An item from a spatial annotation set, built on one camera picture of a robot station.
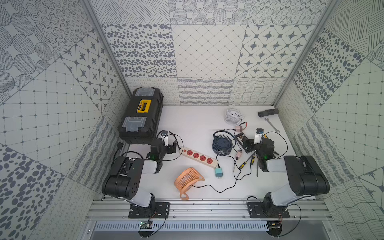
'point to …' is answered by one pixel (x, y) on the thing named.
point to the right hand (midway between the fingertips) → (251, 137)
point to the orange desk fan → (184, 179)
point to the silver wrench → (267, 119)
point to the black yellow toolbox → (141, 120)
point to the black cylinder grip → (268, 112)
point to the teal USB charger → (218, 173)
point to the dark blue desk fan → (223, 142)
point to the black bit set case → (240, 137)
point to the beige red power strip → (201, 158)
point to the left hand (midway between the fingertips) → (164, 138)
